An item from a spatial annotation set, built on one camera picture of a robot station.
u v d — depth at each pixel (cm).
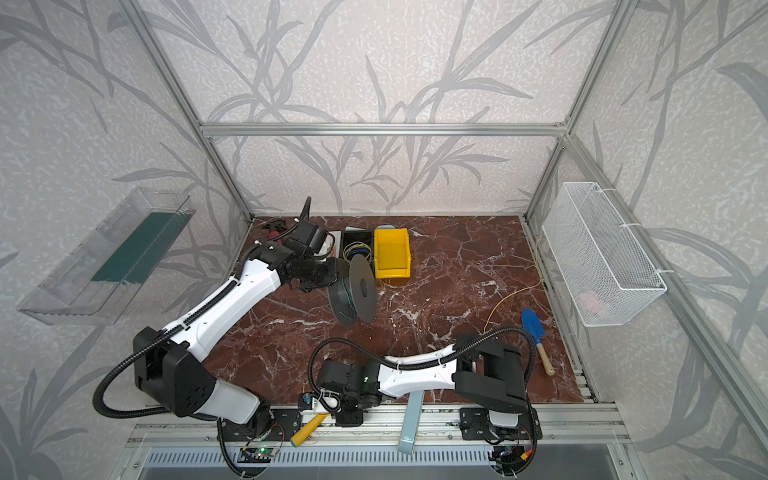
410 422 73
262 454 71
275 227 114
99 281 63
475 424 73
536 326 91
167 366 41
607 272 61
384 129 184
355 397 58
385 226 116
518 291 96
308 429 72
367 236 106
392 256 108
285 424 73
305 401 63
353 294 81
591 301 74
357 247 108
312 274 67
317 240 65
